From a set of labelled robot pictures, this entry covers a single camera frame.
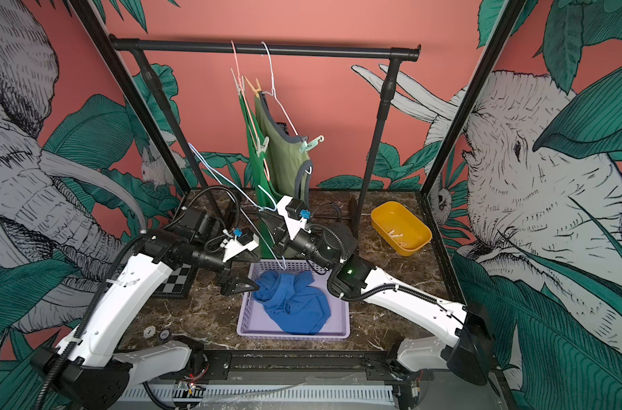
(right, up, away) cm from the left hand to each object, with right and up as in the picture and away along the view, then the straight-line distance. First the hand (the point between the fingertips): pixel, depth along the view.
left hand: (257, 269), depth 66 cm
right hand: (+3, +16, -11) cm, 19 cm away
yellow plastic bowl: (+51, +8, +41) cm, 66 cm away
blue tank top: (+8, -13, +14) cm, 21 cm away
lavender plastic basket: (+22, -22, +16) cm, 35 cm away
